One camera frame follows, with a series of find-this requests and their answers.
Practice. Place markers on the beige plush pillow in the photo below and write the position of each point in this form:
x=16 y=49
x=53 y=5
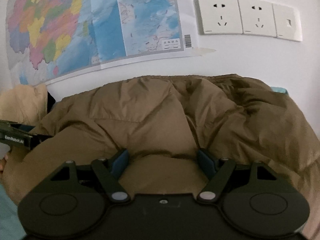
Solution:
x=24 y=104

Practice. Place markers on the teal checked bed sheet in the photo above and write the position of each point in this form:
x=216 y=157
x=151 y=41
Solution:
x=11 y=228

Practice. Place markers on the middle white power socket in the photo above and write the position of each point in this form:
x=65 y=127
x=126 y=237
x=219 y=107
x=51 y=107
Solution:
x=257 y=18

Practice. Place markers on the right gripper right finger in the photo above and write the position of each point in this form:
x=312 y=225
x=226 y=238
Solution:
x=218 y=173

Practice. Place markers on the white wall switch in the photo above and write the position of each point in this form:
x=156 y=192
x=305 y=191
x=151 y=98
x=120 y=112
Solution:
x=288 y=23

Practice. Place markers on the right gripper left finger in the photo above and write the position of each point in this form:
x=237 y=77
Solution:
x=108 y=173

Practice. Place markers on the colourful wall map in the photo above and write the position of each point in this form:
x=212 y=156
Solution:
x=52 y=40

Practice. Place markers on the left white power socket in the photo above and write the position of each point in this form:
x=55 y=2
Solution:
x=218 y=17

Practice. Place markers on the person's left hand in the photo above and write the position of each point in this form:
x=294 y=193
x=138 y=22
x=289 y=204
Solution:
x=3 y=163

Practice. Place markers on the white power socket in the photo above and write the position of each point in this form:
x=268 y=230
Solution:
x=257 y=18
x=218 y=17

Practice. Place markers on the brown puffer jacket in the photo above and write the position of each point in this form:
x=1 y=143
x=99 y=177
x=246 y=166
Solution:
x=162 y=122

